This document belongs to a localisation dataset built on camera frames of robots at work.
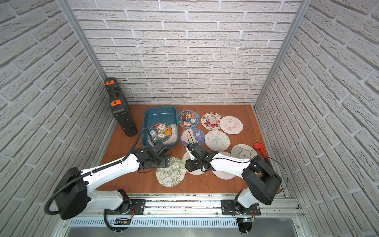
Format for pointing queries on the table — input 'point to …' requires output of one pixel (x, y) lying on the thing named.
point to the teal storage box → (152, 115)
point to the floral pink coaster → (211, 121)
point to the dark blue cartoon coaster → (161, 132)
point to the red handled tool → (261, 149)
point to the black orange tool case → (121, 106)
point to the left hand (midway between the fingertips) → (165, 160)
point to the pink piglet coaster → (223, 175)
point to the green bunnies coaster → (173, 176)
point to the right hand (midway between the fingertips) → (190, 165)
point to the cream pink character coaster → (186, 157)
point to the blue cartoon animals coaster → (188, 119)
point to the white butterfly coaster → (217, 140)
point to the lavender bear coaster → (192, 135)
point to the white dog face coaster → (243, 151)
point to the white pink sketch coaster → (231, 125)
